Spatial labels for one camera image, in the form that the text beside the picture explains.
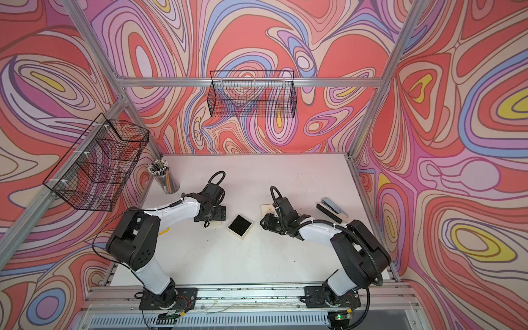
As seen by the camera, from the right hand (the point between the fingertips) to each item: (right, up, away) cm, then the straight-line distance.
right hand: (265, 229), depth 89 cm
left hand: (-22, +5, +5) cm, 23 cm away
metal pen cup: (-48, +26, +2) cm, 55 cm away
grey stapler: (+31, +8, +5) cm, 32 cm away
